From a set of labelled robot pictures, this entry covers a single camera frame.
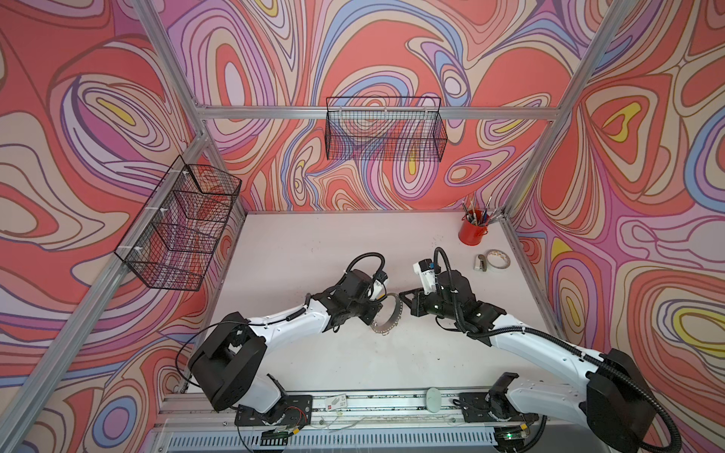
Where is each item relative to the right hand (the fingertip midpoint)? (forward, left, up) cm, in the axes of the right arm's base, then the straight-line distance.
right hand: (403, 302), depth 80 cm
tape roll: (+23, -40, -12) cm, 48 cm away
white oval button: (-23, -7, -12) cm, 27 cm away
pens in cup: (+35, -34, -2) cm, 49 cm away
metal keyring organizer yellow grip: (-6, +5, -5) cm, 9 cm away
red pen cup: (+32, -30, -8) cm, 45 cm away
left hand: (+2, +5, -4) cm, 7 cm away
